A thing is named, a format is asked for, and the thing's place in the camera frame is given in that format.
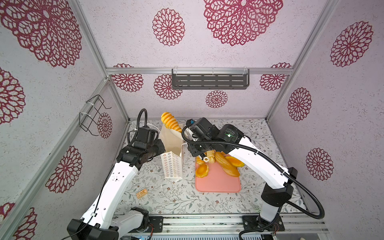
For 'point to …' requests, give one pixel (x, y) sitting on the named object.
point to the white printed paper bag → (172, 157)
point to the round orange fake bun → (202, 169)
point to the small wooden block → (141, 193)
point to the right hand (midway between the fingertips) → (189, 144)
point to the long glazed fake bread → (227, 166)
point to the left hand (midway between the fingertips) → (161, 148)
